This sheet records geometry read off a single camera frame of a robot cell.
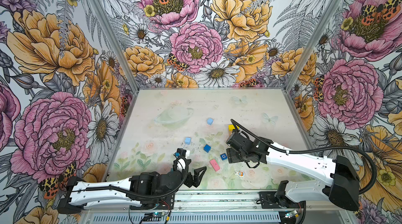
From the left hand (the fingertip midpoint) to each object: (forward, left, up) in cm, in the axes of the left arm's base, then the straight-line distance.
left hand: (197, 168), depth 71 cm
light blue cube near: (+19, +6, -11) cm, 23 cm away
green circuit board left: (-15, +17, -13) cm, 27 cm away
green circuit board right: (-17, -41, -13) cm, 47 cm away
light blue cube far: (+33, -7, -12) cm, 36 cm away
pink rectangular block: (+6, -9, -13) cm, 17 cm away
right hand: (+5, -19, -4) cm, 20 cm away
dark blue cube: (+15, -5, -13) cm, 21 cm away
